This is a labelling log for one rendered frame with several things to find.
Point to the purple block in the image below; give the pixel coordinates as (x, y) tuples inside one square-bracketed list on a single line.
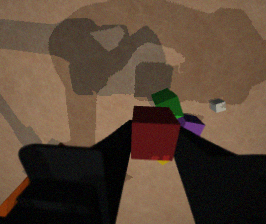
[(192, 123)]

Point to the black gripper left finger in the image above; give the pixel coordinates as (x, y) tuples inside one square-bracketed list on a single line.
[(104, 164)]

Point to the small grey cube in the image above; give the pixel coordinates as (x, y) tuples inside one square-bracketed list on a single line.
[(218, 105)]

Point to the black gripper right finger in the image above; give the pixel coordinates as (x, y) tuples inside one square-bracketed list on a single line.
[(215, 180)]

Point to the dark green block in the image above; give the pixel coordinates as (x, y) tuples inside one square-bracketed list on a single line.
[(171, 100), (160, 93)]

